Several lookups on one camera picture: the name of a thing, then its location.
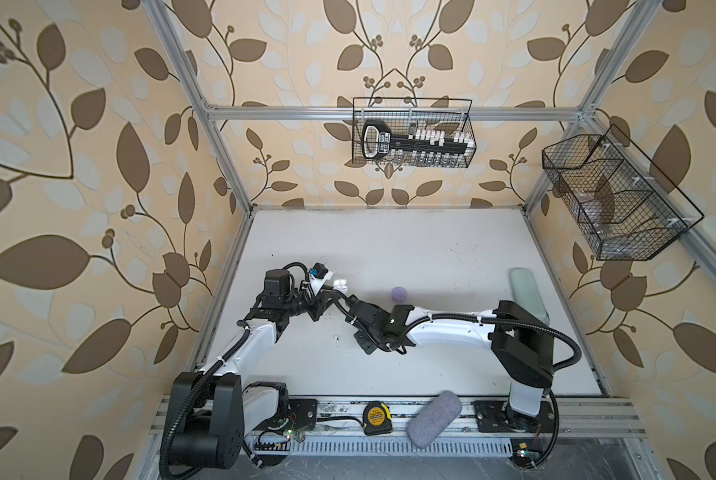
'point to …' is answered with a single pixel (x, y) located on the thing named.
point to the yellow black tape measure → (377, 419)
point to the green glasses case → (528, 294)
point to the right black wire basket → (624, 207)
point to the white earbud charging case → (340, 285)
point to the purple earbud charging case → (398, 293)
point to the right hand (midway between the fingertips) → (365, 335)
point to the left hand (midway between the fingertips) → (337, 290)
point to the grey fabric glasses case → (434, 420)
